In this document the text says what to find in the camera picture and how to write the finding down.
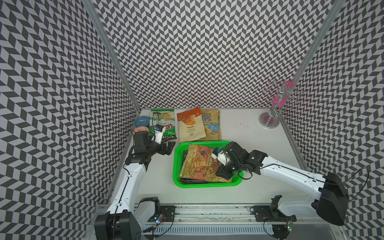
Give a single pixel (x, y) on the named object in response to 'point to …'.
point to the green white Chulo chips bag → (165, 117)
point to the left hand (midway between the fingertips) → (166, 141)
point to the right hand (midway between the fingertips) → (219, 176)
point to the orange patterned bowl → (140, 129)
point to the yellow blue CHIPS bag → (212, 124)
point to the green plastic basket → (178, 159)
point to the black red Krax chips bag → (185, 180)
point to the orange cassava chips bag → (190, 125)
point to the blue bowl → (142, 121)
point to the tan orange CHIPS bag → (199, 164)
